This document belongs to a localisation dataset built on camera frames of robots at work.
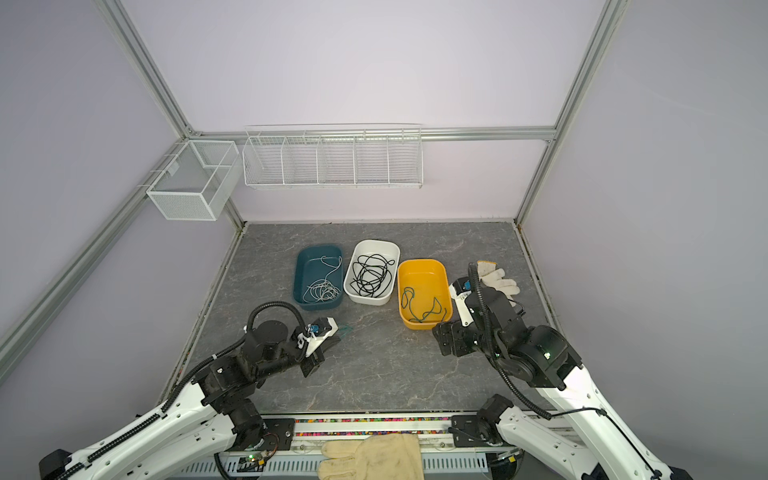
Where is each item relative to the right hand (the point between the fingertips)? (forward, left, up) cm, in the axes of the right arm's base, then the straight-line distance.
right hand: (451, 327), depth 67 cm
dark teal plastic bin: (+29, +40, -22) cm, 54 cm away
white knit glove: (+29, -20, -22) cm, 42 cm away
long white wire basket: (+57, +32, +6) cm, 65 cm away
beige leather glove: (-22, +18, -22) cm, 36 cm away
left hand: (0, +28, -7) cm, 29 cm away
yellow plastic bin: (+23, +4, -23) cm, 33 cm away
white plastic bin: (+32, +22, -22) cm, 44 cm away
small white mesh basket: (+52, +83, 0) cm, 98 cm away
